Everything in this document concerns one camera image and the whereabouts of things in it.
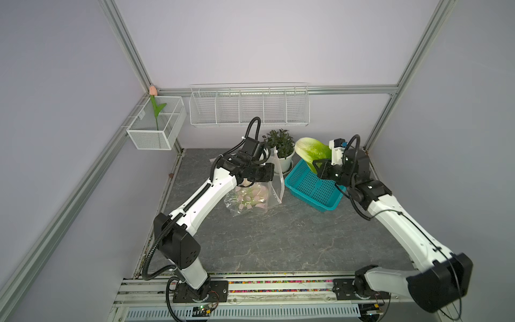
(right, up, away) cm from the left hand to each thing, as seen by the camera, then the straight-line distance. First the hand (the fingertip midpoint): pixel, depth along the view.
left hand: (274, 176), depth 77 cm
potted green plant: (+6, +15, +21) cm, 26 cm away
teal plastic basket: (+19, -6, +28) cm, 34 cm away
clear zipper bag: (+1, -5, +4) cm, 7 cm away
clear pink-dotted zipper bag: (-14, -11, +10) cm, 21 cm away
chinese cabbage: (+14, +10, -1) cm, 17 cm away
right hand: (+15, +6, -1) cm, 16 cm away
